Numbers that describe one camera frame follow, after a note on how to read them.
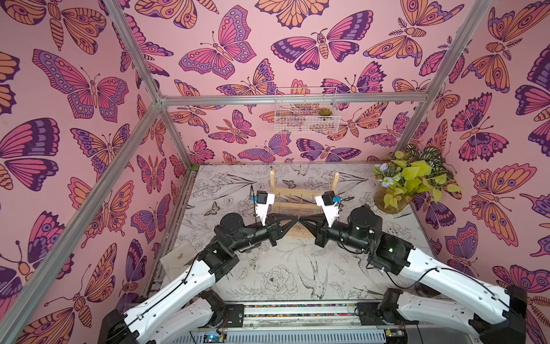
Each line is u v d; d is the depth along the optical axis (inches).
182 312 22.2
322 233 21.9
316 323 28.7
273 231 21.9
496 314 15.5
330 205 21.6
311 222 24.4
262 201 22.3
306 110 38.1
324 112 36.3
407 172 33.3
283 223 24.7
